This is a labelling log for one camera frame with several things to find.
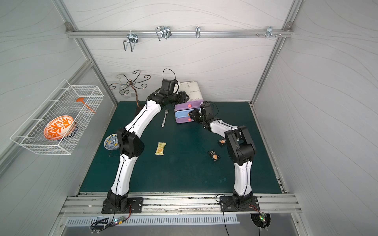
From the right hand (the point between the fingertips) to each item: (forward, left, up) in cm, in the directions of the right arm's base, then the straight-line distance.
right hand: (190, 112), depth 98 cm
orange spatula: (-10, +59, +20) cm, 63 cm away
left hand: (+2, +2, +11) cm, 12 cm away
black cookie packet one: (-15, -21, -12) cm, 29 cm away
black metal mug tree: (+6, +36, +20) cm, 41 cm away
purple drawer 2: (0, +5, -8) cm, 9 cm away
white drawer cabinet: (+15, -1, +8) cm, 17 cm away
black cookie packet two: (-25, -16, -12) cm, 32 cm away
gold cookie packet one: (-22, +18, -11) cm, 31 cm away
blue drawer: (-2, +5, +1) cm, 5 cm away
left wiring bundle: (-64, +41, -13) cm, 77 cm away
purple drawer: (0, +1, +6) cm, 6 cm away
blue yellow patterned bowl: (-19, +52, -10) cm, 56 cm away
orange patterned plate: (-31, +55, +22) cm, 67 cm away
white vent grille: (-60, +28, -11) cm, 67 cm away
